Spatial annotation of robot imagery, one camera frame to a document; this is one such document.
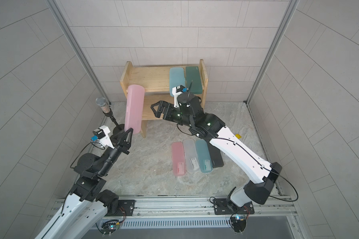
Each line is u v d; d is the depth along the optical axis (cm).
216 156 87
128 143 59
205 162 85
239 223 68
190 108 43
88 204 49
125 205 71
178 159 87
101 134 51
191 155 89
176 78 71
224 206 67
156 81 72
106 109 82
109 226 65
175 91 56
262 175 39
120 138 56
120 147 54
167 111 52
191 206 72
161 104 52
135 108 60
